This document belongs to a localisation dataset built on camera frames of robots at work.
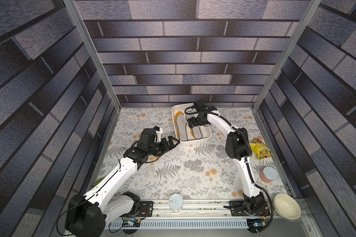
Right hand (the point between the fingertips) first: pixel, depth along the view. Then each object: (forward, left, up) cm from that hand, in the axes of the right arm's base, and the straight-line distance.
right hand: (195, 122), depth 104 cm
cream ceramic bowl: (-51, -45, -6) cm, 68 cm away
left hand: (-27, +12, +15) cm, 33 cm away
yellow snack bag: (-21, -41, -2) cm, 46 cm away
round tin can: (-36, -39, -1) cm, 53 cm away
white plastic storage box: (-5, -8, -3) cm, 10 cm away
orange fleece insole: (-3, +13, -1) cm, 14 cm away
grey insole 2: (-8, -1, -2) cm, 8 cm away
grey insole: (-1, +10, -1) cm, 10 cm away
